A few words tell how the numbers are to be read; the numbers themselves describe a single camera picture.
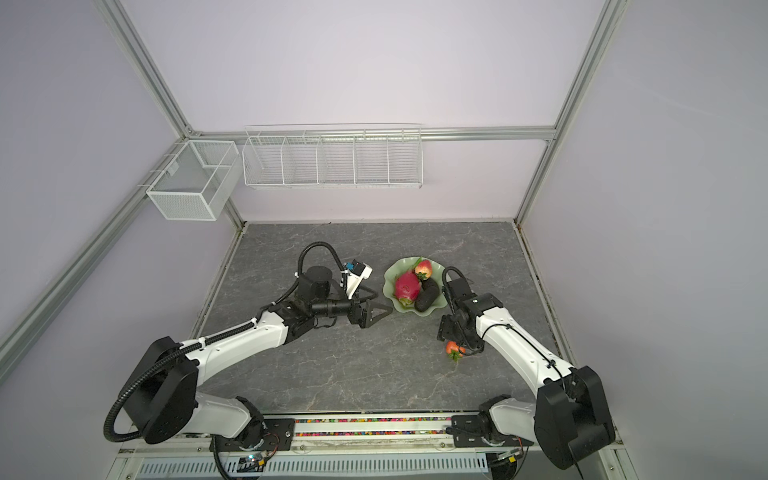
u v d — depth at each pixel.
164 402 0.41
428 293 0.94
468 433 0.73
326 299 0.68
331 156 1.00
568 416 0.40
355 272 0.70
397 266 1.01
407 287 0.91
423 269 0.96
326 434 0.75
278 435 0.74
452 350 0.83
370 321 0.69
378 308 0.69
